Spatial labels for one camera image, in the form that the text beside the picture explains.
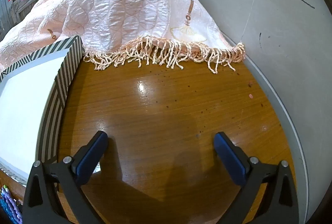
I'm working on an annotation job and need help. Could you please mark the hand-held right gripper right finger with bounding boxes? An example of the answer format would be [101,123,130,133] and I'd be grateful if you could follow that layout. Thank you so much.
[213,132,301,224]

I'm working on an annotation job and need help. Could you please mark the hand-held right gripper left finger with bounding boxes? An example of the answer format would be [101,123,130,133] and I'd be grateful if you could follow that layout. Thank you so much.
[22,131,109,224]

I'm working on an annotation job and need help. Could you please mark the purple bead bracelet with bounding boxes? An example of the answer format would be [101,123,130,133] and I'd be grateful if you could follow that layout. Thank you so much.
[1,186,23,224]

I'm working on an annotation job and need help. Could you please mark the striped box white inside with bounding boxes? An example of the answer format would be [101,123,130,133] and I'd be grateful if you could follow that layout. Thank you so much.
[0,35,85,187]

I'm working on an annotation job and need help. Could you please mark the pink fringed quilted cloth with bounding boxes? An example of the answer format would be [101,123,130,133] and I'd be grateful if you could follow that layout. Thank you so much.
[0,0,246,74]

